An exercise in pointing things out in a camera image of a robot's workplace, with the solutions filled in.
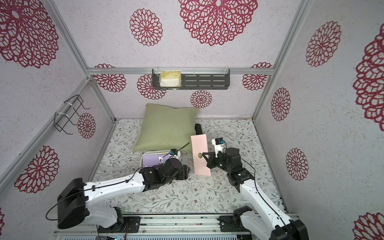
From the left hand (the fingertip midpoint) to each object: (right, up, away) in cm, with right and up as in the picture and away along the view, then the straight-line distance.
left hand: (185, 170), depth 80 cm
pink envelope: (+7, +13, -2) cm, 15 cm away
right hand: (+9, +9, -2) cm, 13 cm away
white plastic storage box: (-22, +8, +14) cm, 28 cm away
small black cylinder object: (+8, +23, +30) cm, 39 cm away
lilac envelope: (-22, +3, +10) cm, 25 cm away
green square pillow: (-13, +23, +17) cm, 31 cm away
